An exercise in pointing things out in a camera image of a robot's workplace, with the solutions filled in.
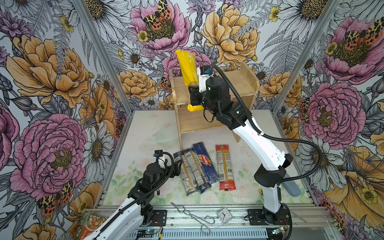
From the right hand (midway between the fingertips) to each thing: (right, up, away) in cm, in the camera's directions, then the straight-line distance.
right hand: (192, 91), depth 65 cm
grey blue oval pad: (+53, -47, +16) cm, 73 cm away
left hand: (-10, -36, +17) cm, 41 cm away
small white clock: (+15, -59, +9) cm, 61 cm away
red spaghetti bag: (+18, -45, +18) cm, 52 cm away
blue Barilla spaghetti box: (+9, -40, +22) cm, 47 cm away
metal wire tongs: (+6, -61, +10) cm, 62 cm away
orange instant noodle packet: (-49, -61, +6) cm, 78 cm away
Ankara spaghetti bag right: (+4, -45, +18) cm, 48 cm away
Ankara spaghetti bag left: (-5, -42, +20) cm, 47 cm away
